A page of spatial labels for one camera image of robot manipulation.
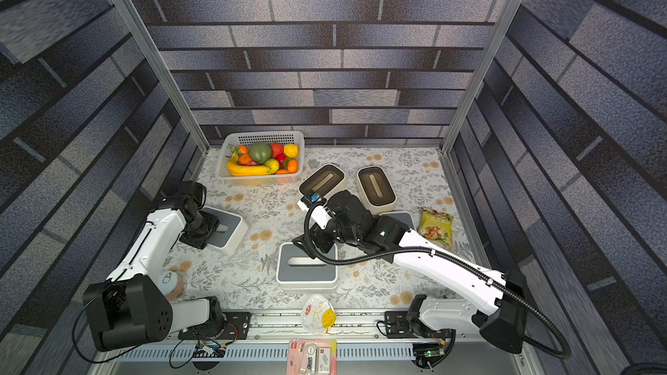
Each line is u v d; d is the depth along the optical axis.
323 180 1.02
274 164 1.03
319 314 0.68
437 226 0.90
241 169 0.99
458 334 0.72
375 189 0.98
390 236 0.49
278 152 1.10
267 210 1.00
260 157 1.06
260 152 1.06
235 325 0.74
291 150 1.11
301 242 0.59
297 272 0.73
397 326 0.73
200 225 0.68
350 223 0.52
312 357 0.67
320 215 0.59
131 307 0.40
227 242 0.79
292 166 1.06
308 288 0.75
